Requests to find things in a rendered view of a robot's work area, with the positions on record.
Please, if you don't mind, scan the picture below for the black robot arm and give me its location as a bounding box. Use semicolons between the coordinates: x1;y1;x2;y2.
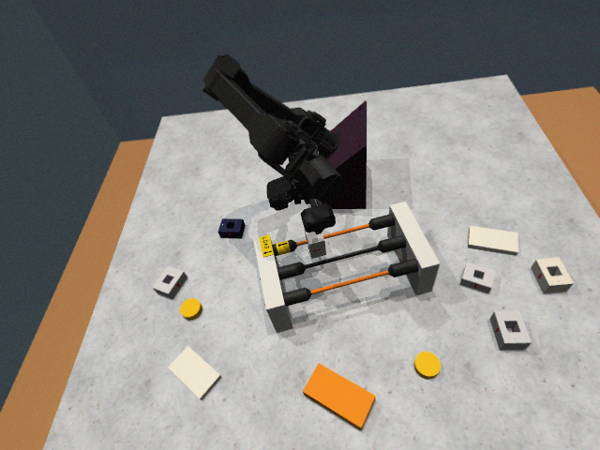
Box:
202;54;345;211

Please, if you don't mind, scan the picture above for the orange rectangular block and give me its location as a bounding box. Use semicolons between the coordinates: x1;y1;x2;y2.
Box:
303;363;375;431

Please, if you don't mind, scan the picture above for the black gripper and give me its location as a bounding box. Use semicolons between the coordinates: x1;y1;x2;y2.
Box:
292;176;336;234

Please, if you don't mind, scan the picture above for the yellow short cylinder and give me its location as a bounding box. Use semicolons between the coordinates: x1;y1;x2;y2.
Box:
414;352;441;379
181;298;203;320

